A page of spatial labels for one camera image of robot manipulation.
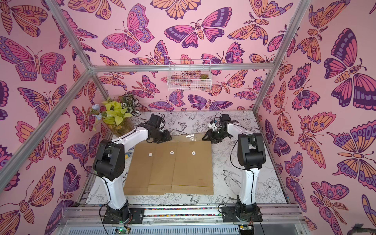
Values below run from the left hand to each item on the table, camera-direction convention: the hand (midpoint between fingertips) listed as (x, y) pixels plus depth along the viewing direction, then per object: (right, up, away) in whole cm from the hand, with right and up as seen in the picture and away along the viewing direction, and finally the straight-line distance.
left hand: (171, 137), depth 97 cm
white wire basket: (+12, +41, -2) cm, 43 cm away
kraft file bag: (+14, -20, -9) cm, 26 cm away
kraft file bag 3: (-19, -25, -10) cm, 33 cm away
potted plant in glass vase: (-32, +14, -8) cm, 36 cm away
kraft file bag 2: (-5, -19, -6) cm, 20 cm away
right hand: (+24, -1, +1) cm, 24 cm away
